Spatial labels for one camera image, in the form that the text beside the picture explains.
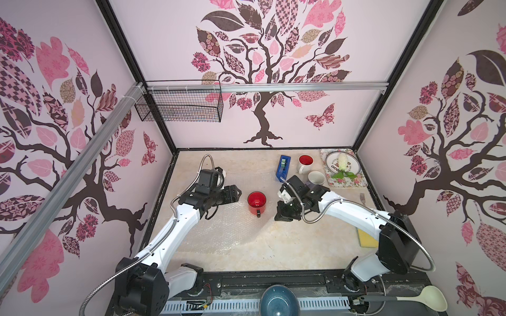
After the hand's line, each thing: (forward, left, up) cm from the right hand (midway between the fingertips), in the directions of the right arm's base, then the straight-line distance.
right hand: (273, 217), depth 80 cm
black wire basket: (+52, +42, +24) cm, 71 cm away
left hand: (+7, +16, +4) cm, 18 cm away
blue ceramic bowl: (-28, -1, -10) cm, 30 cm away
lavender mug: (+23, -24, -5) cm, 34 cm away
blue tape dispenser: (+31, -7, -6) cm, 33 cm away
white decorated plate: (+36, -49, -10) cm, 62 cm away
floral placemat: (+25, -50, -12) cm, 57 cm away
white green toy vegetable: (+36, -42, -8) cm, 56 cm away
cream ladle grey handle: (-27, -57, -11) cm, 64 cm away
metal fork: (+16, -48, -13) cm, 52 cm away
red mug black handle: (+13, +7, -10) cm, 17 cm away
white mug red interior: (+36, -21, -7) cm, 42 cm away
